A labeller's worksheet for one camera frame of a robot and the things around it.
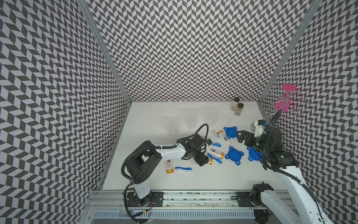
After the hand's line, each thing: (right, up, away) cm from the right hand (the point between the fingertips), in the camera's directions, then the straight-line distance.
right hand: (242, 137), depth 76 cm
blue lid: (+2, -1, +26) cm, 26 cm away
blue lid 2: (0, -14, +13) cm, 19 cm away
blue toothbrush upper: (-10, -8, +17) cm, 22 cm away
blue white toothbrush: (-33, -20, +6) cm, 39 cm away
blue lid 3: (+11, -13, +9) cm, 19 cm away
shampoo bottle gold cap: (-8, -14, +12) cm, 20 cm away
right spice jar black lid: (+10, +19, +27) cm, 34 cm away
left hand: (-21, -15, +10) cm, 28 cm away
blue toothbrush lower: (-10, -17, +10) cm, 22 cm away
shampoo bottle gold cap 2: (-41, -19, +6) cm, 46 cm away
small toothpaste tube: (-11, -1, +23) cm, 25 cm away
